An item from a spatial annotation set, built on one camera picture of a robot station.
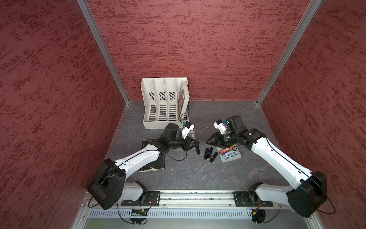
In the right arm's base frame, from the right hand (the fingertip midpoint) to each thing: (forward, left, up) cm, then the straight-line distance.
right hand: (208, 146), depth 75 cm
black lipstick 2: (+3, -1, -17) cm, 17 cm away
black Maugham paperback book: (-4, +29, -16) cm, 33 cm away
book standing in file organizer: (+31, +13, +6) cm, 34 cm away
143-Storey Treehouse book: (+2, -13, -16) cm, 21 cm away
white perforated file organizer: (+49, +33, -11) cm, 60 cm away
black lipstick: (0, +5, -4) cm, 7 cm away
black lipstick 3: (+4, -3, -17) cm, 18 cm away
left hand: (+2, +6, -2) cm, 7 cm away
